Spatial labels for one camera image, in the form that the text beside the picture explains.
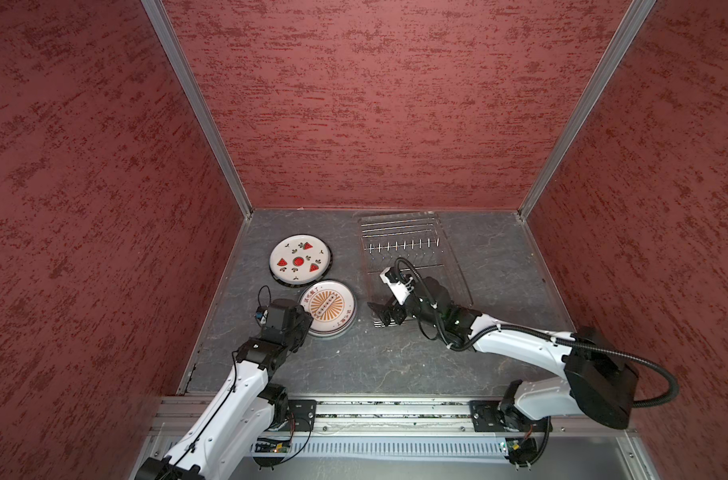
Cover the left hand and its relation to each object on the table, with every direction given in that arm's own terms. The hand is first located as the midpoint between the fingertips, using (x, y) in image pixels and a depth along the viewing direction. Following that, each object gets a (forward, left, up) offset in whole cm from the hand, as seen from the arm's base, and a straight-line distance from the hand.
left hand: (312, 322), depth 84 cm
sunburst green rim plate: (+7, -5, -4) cm, 10 cm away
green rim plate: (+7, -5, -4) cm, 10 cm away
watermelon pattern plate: (+25, +8, -4) cm, 26 cm away
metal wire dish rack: (+38, -36, -7) cm, 52 cm away
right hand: (+4, -20, +9) cm, 22 cm away
